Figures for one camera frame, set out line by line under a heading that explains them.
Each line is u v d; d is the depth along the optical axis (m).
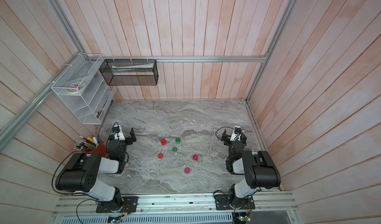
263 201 0.76
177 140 0.95
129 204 0.73
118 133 0.75
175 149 0.93
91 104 0.80
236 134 0.75
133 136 0.84
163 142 0.95
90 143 0.85
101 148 0.87
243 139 0.81
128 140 0.82
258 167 0.52
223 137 0.83
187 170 0.85
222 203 0.73
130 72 1.05
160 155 0.90
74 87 0.74
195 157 0.87
